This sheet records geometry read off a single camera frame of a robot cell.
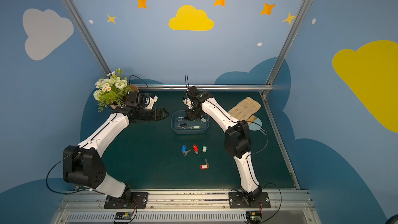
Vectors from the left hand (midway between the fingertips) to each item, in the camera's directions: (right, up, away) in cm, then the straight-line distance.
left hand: (163, 113), depth 86 cm
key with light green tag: (+24, -22, +6) cm, 33 cm away
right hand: (+17, -1, +7) cm, 18 cm away
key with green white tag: (+17, -10, +16) cm, 25 cm away
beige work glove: (+55, +2, +26) cm, 60 cm away
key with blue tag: (+11, -23, +5) cm, 26 cm away
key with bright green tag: (+23, -5, +21) cm, 31 cm away
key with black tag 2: (+8, -9, +16) cm, 20 cm away
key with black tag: (+10, -4, +20) cm, 23 cm away
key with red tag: (+18, -22, +6) cm, 30 cm away
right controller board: (+47, -49, -13) cm, 69 cm away
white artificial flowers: (-24, +12, -9) cm, 28 cm away
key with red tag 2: (+24, -30, 0) cm, 38 cm away
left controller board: (-15, -48, -14) cm, 52 cm away
